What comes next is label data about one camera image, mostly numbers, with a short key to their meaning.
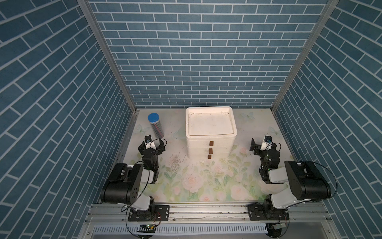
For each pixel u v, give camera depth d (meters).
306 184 0.45
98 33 0.79
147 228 0.72
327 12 0.72
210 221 0.73
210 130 0.79
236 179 0.86
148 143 0.75
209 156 0.90
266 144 0.77
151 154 0.66
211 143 0.78
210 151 0.83
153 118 0.89
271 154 0.70
